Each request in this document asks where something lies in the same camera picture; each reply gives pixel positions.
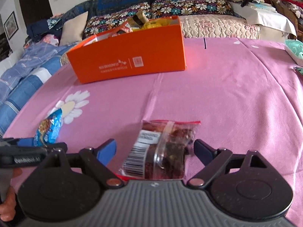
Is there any framed wall picture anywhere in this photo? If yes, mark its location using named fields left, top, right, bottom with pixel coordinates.
left=4, top=11, right=19, bottom=40

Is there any floral cushion left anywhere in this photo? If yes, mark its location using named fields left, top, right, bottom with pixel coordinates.
left=84, top=2, right=152, bottom=38

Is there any floral cushion right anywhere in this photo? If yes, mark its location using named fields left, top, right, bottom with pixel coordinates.
left=151, top=0, right=234, bottom=18

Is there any teal tissue pack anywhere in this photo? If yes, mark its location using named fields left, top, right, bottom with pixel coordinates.
left=284, top=39, right=303, bottom=67

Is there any beige pillow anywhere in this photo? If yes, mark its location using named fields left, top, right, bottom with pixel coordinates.
left=59, top=11, right=88, bottom=46

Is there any red dried fruit zip bag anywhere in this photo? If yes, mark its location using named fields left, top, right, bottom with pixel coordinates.
left=120, top=120, right=200, bottom=180

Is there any white cloth covered side table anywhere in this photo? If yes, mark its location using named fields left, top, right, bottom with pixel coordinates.
left=230, top=2, right=297, bottom=36

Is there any orange cardboard box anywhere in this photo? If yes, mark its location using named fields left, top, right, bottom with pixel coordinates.
left=67, top=16, right=187, bottom=84

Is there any blue striped blanket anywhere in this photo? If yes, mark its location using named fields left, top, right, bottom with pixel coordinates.
left=1, top=42, right=75, bottom=136

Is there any floral cushion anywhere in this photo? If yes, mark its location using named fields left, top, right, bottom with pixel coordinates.
left=151, top=0, right=234, bottom=18
left=84, top=2, right=152, bottom=38

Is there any pink tablecloth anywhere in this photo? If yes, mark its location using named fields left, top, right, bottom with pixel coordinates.
left=5, top=38, right=302, bottom=226

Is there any person left hand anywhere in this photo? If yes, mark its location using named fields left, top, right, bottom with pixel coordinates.
left=0, top=167, right=23, bottom=222

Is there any blue cookie snack packet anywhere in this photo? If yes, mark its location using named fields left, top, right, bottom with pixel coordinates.
left=33, top=109, right=62, bottom=147

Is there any gold foil snack bag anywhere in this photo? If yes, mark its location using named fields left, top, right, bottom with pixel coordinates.
left=130, top=18, right=174, bottom=32

